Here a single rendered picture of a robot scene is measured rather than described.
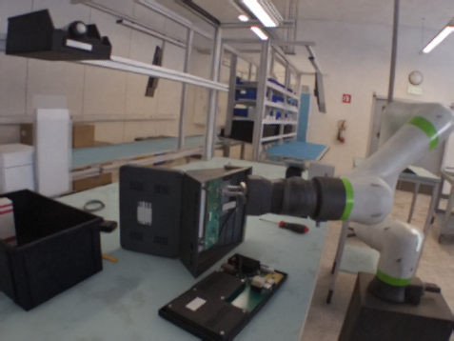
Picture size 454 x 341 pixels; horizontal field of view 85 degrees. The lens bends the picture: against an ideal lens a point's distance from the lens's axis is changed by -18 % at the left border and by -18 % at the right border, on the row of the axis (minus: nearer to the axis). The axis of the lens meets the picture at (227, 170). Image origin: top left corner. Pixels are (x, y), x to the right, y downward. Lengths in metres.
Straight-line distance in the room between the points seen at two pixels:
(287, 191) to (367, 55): 6.84
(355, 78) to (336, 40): 1.01
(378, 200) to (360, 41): 6.85
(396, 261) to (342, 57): 6.53
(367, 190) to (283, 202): 0.18
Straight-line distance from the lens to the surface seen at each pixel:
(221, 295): 0.54
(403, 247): 1.00
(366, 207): 0.63
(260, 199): 0.57
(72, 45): 0.74
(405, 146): 0.88
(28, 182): 0.86
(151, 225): 0.68
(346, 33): 7.44
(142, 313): 0.54
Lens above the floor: 1.34
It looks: 11 degrees down
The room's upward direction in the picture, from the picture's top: 5 degrees clockwise
